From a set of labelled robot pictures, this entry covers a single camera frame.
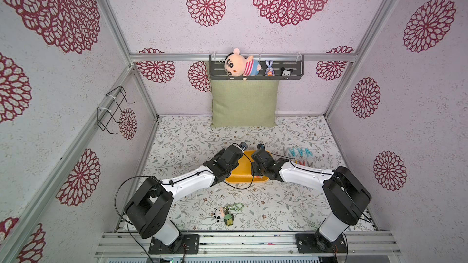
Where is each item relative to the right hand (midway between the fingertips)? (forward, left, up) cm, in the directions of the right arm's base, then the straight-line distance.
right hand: (252, 165), depth 92 cm
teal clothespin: (+12, -23, -5) cm, 27 cm away
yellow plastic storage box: (-2, +5, -3) cm, 6 cm away
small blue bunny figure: (+36, -8, +31) cm, 48 cm away
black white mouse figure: (+37, -17, +29) cm, 50 cm away
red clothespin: (+5, -28, -5) cm, 29 cm away
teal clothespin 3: (+13, -32, -6) cm, 35 cm away
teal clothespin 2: (+13, -28, -6) cm, 32 cm away
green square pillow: (+31, +4, +14) cm, 34 cm away
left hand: (+3, +13, +7) cm, 15 cm away
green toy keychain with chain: (-24, +11, -3) cm, 26 cm away
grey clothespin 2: (+4, -32, -6) cm, 33 cm away
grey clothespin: (+13, -19, -5) cm, 24 cm away
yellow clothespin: (+6, -24, -5) cm, 26 cm away
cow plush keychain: (-23, +15, -2) cm, 28 cm away
